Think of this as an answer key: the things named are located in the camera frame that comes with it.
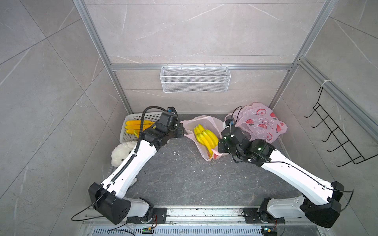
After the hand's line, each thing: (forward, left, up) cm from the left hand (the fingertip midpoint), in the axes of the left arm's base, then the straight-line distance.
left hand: (181, 125), depth 76 cm
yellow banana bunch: (+11, -10, -20) cm, 25 cm away
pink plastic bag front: (+2, -16, -1) cm, 16 cm away
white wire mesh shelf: (+41, -9, +1) cm, 42 cm away
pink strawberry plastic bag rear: (+19, -55, -21) cm, 62 cm away
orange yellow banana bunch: (+15, +34, -18) cm, 41 cm away
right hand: (-9, -20, -2) cm, 22 cm away
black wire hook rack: (-20, -74, +2) cm, 77 cm away
